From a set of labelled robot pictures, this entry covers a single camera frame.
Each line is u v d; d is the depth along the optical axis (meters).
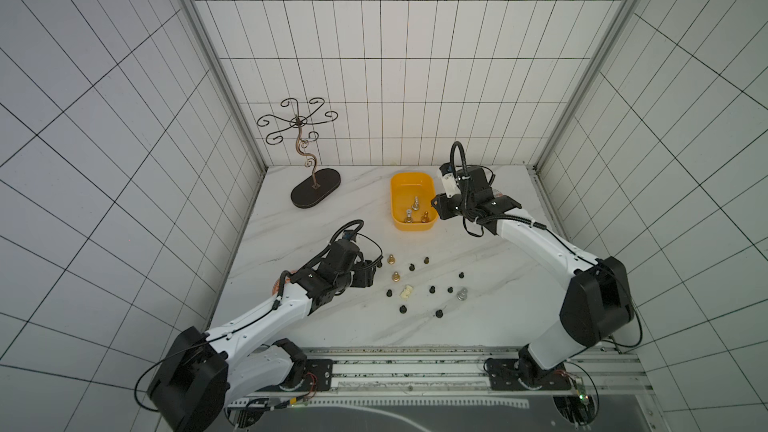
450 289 0.87
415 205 1.06
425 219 1.02
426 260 0.92
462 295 0.85
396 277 0.89
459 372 0.75
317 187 1.11
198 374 0.39
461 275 0.90
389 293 0.86
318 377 0.72
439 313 0.83
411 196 1.07
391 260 0.92
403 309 0.83
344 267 0.64
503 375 0.73
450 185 0.76
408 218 1.01
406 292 0.86
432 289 0.87
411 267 0.92
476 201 0.65
